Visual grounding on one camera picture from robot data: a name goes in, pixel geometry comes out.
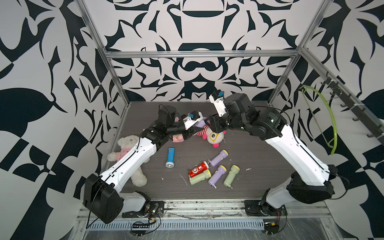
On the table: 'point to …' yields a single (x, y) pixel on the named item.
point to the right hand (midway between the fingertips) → (207, 117)
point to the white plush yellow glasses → (213, 137)
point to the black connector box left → (140, 226)
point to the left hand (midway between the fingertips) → (199, 120)
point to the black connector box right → (271, 227)
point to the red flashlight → (203, 166)
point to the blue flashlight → (170, 157)
